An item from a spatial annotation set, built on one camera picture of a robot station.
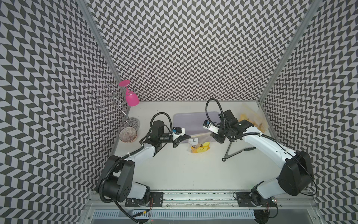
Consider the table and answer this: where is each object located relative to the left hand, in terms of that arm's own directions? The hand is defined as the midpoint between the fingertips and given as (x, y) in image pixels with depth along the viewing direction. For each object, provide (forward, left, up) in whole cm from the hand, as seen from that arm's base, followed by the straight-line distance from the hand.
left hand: (188, 136), depth 79 cm
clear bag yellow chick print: (-2, -7, -6) cm, 9 cm away
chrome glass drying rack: (+37, +56, -3) cm, 67 cm away
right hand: (+3, -16, -3) cm, 16 cm away
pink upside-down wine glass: (+28, +38, +3) cm, 47 cm away
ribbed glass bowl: (+9, +42, -13) cm, 45 cm away
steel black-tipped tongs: (-6, -25, -15) cm, 30 cm away
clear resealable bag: (+16, -45, -3) cm, 48 cm away
